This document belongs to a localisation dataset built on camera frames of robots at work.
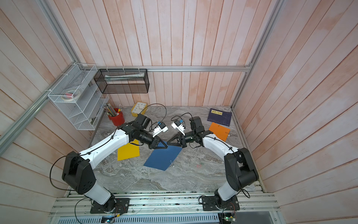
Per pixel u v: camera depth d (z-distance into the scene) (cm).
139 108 118
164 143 74
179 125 72
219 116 113
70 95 74
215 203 73
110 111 101
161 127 70
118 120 106
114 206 72
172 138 74
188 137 72
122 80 98
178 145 73
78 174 42
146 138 68
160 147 73
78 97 74
